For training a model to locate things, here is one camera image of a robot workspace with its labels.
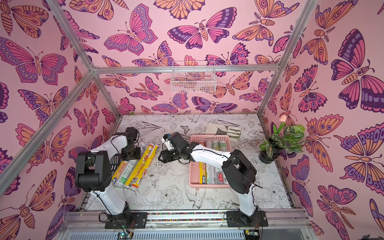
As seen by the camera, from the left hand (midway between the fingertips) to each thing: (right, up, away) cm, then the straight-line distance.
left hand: (136, 156), depth 94 cm
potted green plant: (+83, +13, -20) cm, 87 cm away
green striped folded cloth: (+65, +15, +15) cm, 69 cm away
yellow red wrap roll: (+5, -6, -6) cm, 10 cm away
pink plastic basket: (+37, -5, -2) cm, 37 cm away
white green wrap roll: (+56, +5, +1) cm, 56 cm away
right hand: (+17, 0, -12) cm, 21 cm away
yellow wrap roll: (+42, -8, -8) cm, 43 cm away
